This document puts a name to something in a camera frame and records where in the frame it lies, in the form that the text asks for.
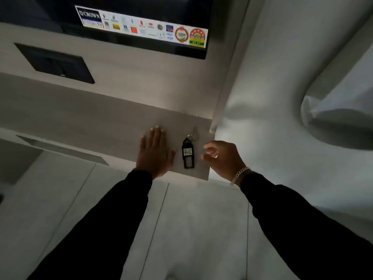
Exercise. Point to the person's left forearm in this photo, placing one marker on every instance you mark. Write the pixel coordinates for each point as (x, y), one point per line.
(102, 233)

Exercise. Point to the silver key with black tag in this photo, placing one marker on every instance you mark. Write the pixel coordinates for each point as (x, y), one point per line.
(188, 153)

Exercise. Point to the grey wooden shelf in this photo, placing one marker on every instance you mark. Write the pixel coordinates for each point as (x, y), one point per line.
(87, 119)

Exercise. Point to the person's right hand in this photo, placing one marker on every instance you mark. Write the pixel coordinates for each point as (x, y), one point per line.
(225, 160)

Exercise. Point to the black wall socket plate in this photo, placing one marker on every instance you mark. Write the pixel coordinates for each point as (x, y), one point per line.
(55, 63)

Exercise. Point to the person's left hand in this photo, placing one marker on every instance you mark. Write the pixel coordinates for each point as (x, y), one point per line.
(154, 155)

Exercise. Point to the person's right forearm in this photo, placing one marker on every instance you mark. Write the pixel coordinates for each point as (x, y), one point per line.
(306, 230)

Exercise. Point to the white sticker strip with logos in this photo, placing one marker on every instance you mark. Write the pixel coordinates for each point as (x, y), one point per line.
(140, 26)

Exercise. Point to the black television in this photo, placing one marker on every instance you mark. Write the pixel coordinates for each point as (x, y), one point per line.
(140, 5)

